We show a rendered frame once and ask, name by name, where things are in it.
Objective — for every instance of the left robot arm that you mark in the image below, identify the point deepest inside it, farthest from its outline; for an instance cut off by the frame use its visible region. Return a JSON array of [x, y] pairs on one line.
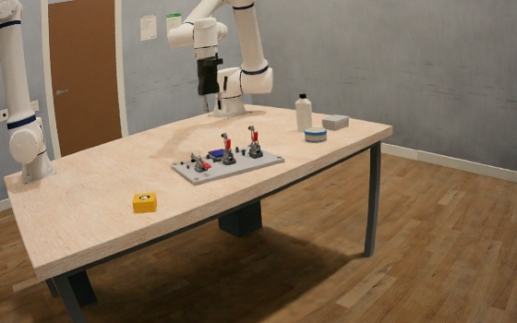
[[255, 75]]

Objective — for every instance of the white plastic bottle with black cap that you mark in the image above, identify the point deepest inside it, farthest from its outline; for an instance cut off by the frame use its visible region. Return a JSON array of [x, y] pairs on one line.
[[303, 113]]

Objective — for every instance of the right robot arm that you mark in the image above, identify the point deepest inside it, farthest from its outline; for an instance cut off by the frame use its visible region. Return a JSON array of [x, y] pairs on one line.
[[22, 124]]

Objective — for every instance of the grey toggle clamp with red handle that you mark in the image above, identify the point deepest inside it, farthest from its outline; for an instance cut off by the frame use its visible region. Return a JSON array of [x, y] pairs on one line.
[[199, 164], [255, 152]]

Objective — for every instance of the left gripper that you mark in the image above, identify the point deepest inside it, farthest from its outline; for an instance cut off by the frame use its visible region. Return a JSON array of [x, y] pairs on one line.
[[207, 70]]

